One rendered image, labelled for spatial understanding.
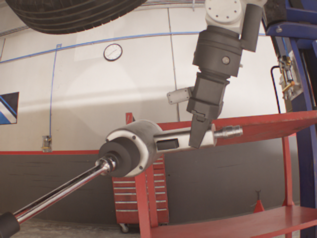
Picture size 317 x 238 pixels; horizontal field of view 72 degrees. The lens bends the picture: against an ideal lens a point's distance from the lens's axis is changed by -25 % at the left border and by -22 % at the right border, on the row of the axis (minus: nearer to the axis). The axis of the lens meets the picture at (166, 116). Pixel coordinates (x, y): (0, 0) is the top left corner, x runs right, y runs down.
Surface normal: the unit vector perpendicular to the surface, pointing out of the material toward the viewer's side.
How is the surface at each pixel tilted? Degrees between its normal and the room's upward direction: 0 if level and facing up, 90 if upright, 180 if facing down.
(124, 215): 90
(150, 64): 90
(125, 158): 110
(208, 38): 98
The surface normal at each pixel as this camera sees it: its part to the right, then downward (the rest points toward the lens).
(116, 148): -0.29, 0.15
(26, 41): -0.01, -0.23
